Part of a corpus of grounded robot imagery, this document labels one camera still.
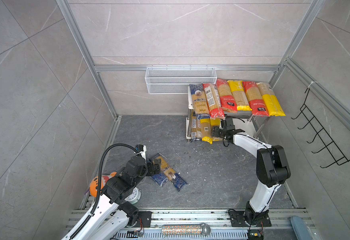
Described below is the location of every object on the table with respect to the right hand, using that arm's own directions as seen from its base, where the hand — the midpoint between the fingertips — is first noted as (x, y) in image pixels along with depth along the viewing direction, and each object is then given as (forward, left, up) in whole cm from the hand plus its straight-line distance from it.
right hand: (217, 128), depth 99 cm
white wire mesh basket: (+27, +27, +21) cm, 44 cm away
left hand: (-26, +40, +11) cm, 49 cm away
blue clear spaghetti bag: (-32, +28, -6) cm, 43 cm away
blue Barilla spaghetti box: (-31, +38, -6) cm, 49 cm away
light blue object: (-56, -30, -7) cm, 65 cm away
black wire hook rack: (-23, -41, +22) cm, 52 cm away
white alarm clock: (-40, +50, -5) cm, 64 cm away
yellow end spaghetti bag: (-9, +3, +5) cm, 11 cm away
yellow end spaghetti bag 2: (+1, +8, +1) cm, 8 cm away
